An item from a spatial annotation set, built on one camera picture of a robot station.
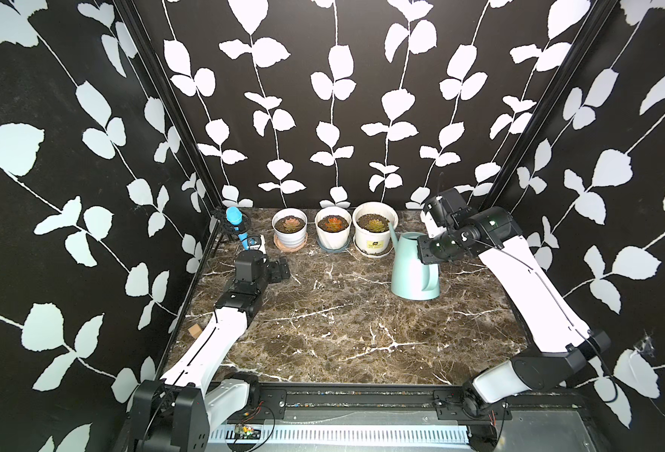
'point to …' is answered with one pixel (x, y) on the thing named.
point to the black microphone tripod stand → (231, 231)
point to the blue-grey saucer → (331, 250)
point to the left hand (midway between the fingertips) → (273, 254)
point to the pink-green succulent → (290, 224)
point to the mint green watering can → (411, 279)
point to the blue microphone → (235, 217)
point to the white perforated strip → (348, 435)
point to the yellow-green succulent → (376, 225)
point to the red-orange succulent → (332, 223)
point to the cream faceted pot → (333, 240)
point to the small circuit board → (246, 432)
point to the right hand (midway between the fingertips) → (419, 248)
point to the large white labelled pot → (368, 241)
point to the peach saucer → (289, 249)
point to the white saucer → (372, 255)
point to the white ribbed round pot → (290, 239)
